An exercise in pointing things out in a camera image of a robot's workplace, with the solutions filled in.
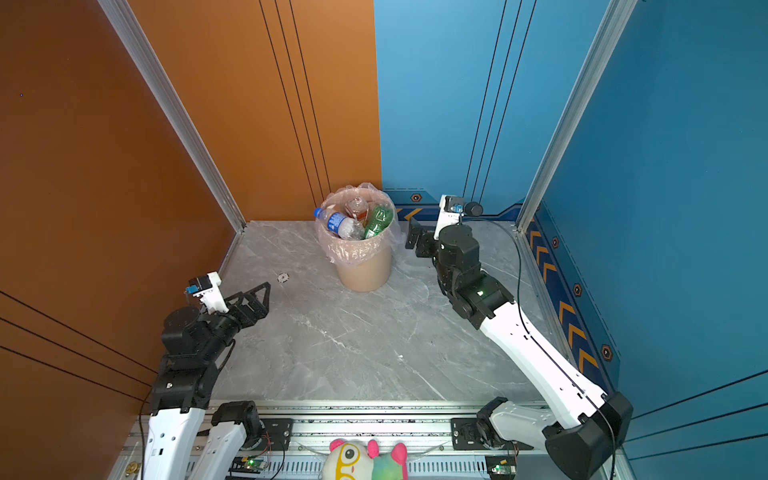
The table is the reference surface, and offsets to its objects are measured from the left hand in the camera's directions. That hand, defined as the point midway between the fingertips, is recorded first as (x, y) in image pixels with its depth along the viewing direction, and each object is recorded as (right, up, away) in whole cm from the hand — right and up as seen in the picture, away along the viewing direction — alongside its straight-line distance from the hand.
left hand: (257, 287), depth 71 cm
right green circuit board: (+59, -43, 0) cm, 73 cm away
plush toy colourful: (+24, -37, -7) cm, 44 cm away
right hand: (+40, +16, -2) cm, 43 cm away
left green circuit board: (-3, -42, -1) cm, 42 cm away
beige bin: (+25, 0, +28) cm, 37 cm away
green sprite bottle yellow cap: (+29, +18, +10) cm, 35 cm away
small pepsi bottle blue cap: (+19, +15, +5) cm, 25 cm away
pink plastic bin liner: (+23, +8, +6) cm, 25 cm away
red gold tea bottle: (+23, +20, +10) cm, 32 cm away
